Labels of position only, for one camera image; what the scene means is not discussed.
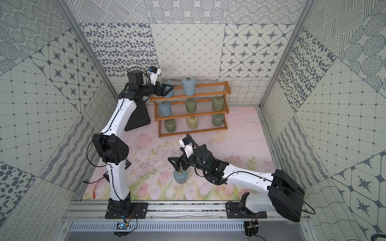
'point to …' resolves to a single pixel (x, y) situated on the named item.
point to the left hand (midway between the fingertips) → (174, 85)
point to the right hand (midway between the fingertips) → (176, 155)
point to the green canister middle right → (217, 103)
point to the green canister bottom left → (170, 125)
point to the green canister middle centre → (191, 105)
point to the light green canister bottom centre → (192, 122)
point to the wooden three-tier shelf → (204, 93)
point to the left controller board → (121, 225)
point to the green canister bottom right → (217, 119)
